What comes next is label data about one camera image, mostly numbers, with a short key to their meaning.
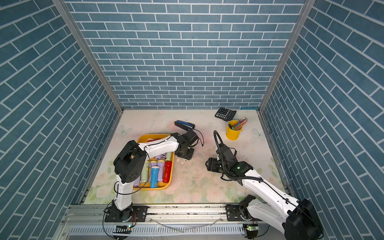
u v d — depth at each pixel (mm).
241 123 937
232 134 973
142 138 966
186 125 1089
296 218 394
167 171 875
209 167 727
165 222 721
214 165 717
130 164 506
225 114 1155
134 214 723
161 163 864
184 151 770
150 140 963
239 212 676
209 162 739
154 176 806
